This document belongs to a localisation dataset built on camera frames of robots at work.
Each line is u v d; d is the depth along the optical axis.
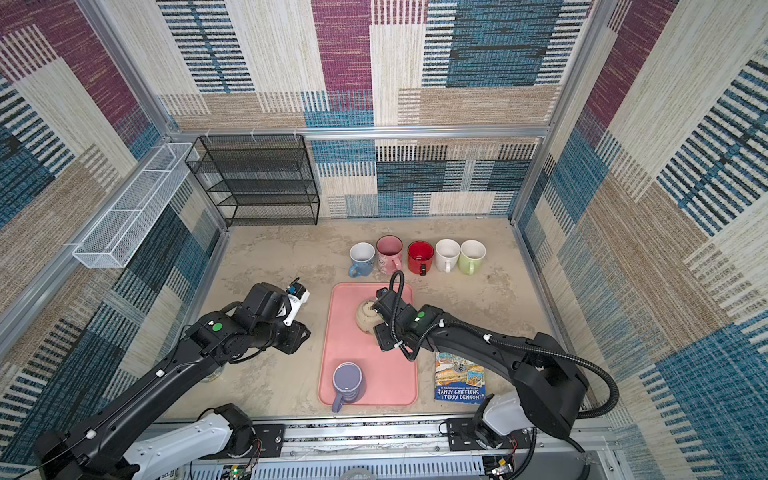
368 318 0.85
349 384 0.75
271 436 0.75
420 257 1.03
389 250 1.00
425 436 0.76
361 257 1.01
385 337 0.73
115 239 0.71
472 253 1.01
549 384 0.42
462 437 0.73
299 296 0.68
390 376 0.83
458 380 0.80
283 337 0.65
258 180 1.10
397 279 0.73
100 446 0.39
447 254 1.00
